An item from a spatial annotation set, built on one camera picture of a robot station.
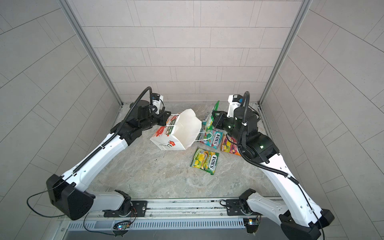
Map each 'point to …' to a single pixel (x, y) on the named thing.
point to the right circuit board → (252, 225)
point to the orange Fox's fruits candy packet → (229, 144)
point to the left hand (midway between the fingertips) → (174, 110)
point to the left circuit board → (123, 226)
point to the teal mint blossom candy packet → (204, 121)
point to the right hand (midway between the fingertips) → (210, 112)
